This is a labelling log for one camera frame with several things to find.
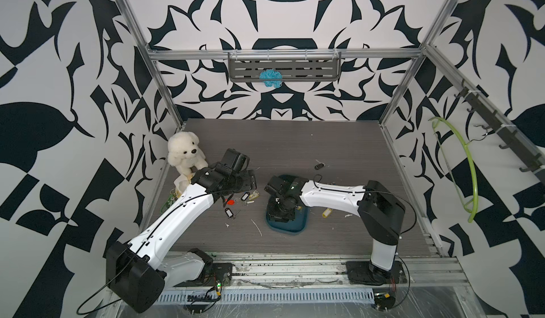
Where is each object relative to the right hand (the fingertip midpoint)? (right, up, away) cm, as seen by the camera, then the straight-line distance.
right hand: (268, 216), depth 84 cm
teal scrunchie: (+1, +58, +7) cm, 58 cm away
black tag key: (+24, +18, +19) cm, 35 cm away
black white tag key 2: (-16, 0, +5) cm, 17 cm away
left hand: (-8, +16, -5) cm, 18 cm away
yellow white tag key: (+24, 0, +5) cm, 25 cm away
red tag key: (-16, +3, +8) cm, 18 cm away
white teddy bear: (-34, +25, +3) cm, 42 cm away
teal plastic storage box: (+12, -3, 0) cm, 12 cm away
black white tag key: (-10, +6, +8) cm, 14 cm away
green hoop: (+62, +7, -19) cm, 66 cm away
